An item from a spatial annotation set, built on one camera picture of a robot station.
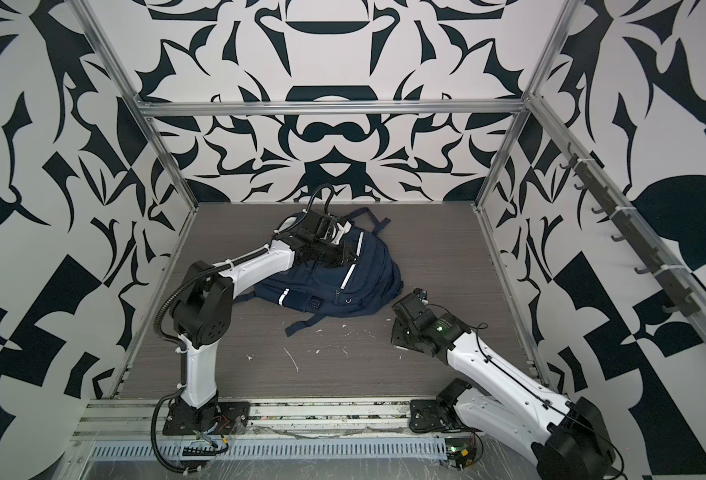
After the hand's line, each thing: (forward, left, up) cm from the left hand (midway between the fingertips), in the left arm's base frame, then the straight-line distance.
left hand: (364, 254), depth 88 cm
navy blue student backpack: (-6, 0, -4) cm, 7 cm away
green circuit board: (-47, -21, -15) cm, 53 cm away
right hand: (-21, -8, -7) cm, 24 cm away
